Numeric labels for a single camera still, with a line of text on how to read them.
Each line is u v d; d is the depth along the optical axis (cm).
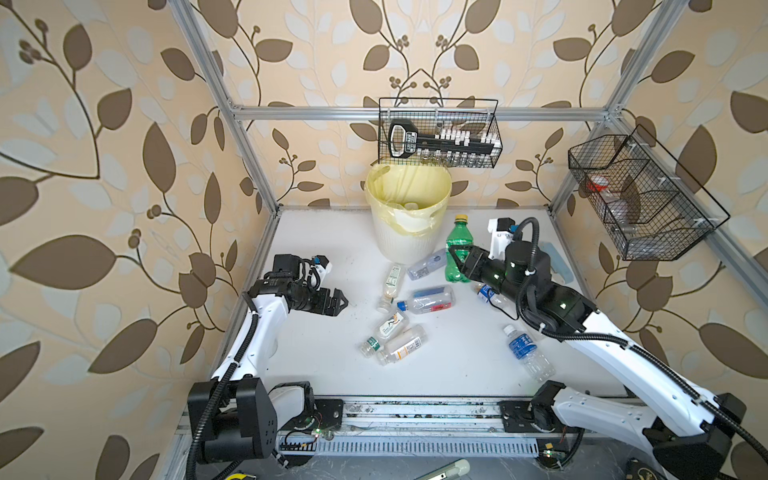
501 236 61
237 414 40
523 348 80
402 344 81
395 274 96
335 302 74
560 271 97
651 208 73
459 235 68
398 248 96
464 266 61
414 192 105
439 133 82
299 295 69
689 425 38
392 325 84
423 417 76
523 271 47
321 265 75
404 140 84
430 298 94
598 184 81
